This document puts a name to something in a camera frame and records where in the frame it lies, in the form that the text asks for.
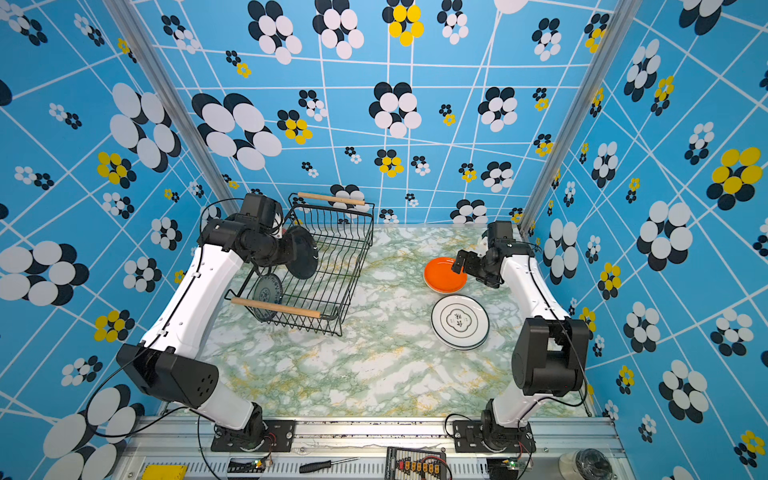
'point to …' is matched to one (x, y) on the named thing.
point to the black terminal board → (415, 463)
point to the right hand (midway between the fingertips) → (469, 270)
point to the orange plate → (441, 278)
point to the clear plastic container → (586, 464)
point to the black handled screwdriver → (322, 465)
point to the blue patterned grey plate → (268, 289)
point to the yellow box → (164, 472)
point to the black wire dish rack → (343, 231)
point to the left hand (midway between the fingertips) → (296, 251)
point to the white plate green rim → (460, 322)
